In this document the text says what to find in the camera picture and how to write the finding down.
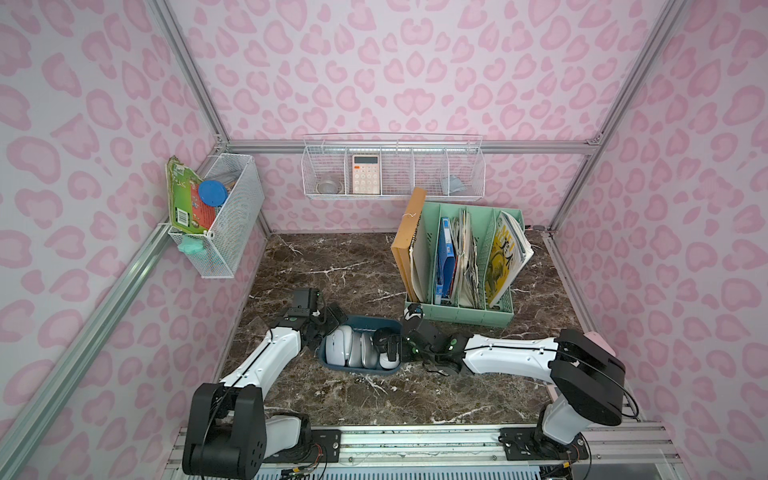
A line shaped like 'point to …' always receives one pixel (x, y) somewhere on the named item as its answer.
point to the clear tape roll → (329, 187)
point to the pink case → (597, 340)
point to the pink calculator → (366, 174)
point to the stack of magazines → (466, 246)
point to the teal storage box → (370, 324)
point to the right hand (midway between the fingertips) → (395, 346)
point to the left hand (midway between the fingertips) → (335, 317)
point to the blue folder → (446, 265)
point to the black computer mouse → (380, 338)
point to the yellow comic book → (511, 253)
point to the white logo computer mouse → (335, 348)
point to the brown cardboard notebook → (409, 246)
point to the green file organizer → (484, 225)
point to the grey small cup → (452, 184)
